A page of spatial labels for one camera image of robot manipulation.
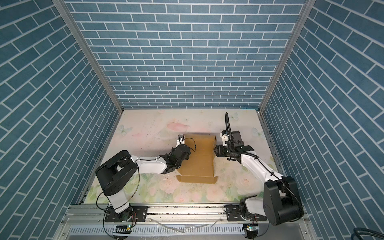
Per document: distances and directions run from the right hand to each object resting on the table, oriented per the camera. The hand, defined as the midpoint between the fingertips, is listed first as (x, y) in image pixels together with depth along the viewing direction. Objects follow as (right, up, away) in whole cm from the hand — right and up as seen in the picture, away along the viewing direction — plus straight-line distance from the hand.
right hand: (217, 147), depth 88 cm
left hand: (-19, -1, +5) cm, 20 cm away
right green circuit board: (+16, -37, -14) cm, 43 cm away
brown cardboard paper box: (-11, -13, +1) cm, 17 cm away
